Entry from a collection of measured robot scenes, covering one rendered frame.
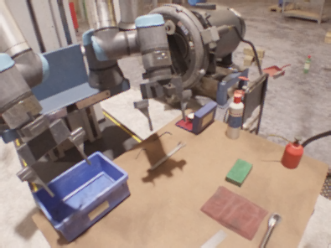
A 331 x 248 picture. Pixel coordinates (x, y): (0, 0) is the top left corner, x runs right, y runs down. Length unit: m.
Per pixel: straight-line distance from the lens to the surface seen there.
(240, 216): 0.84
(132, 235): 0.82
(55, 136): 0.60
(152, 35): 0.71
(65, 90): 1.24
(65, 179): 0.93
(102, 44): 0.81
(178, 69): 1.97
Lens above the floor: 1.18
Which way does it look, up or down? 35 degrees down
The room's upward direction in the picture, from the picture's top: 5 degrees counter-clockwise
